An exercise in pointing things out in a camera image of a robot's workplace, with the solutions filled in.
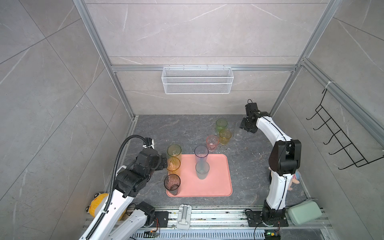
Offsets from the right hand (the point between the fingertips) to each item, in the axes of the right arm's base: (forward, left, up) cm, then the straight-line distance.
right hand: (245, 125), depth 98 cm
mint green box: (-50, -22, -12) cm, 56 cm away
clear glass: (-5, +5, -2) cm, 7 cm away
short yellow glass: (-2, +13, -7) cm, 15 cm away
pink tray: (-34, +21, -13) cm, 42 cm away
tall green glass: (-19, +46, +2) cm, 50 cm away
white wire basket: (+26, +32, +19) cm, 45 cm away
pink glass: (-6, +22, -9) cm, 25 cm away
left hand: (-27, +53, +13) cm, 61 cm away
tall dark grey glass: (-36, +47, -4) cm, 59 cm away
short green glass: (+7, +14, -5) cm, 17 cm away
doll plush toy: (-34, -22, -7) cm, 41 cm away
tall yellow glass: (-25, +47, -4) cm, 53 cm away
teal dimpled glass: (-26, +30, -9) cm, 41 cm away
